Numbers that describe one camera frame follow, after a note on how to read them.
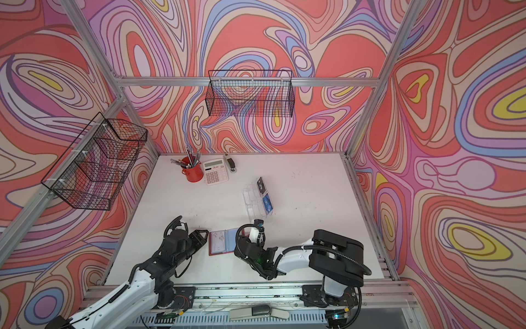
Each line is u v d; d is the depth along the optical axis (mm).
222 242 863
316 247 486
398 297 760
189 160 1044
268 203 882
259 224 749
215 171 1083
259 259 636
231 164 1104
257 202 930
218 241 871
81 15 704
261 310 664
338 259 458
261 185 952
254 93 959
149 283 559
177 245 641
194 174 1066
